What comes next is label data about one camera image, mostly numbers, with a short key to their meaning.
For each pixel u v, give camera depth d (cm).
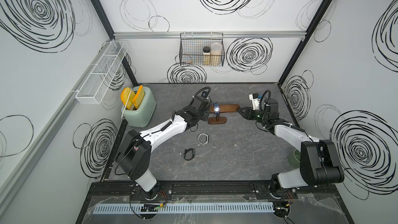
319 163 43
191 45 96
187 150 87
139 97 84
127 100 85
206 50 84
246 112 81
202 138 91
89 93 70
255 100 81
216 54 85
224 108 89
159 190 74
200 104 64
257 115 77
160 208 70
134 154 44
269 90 119
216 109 86
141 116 88
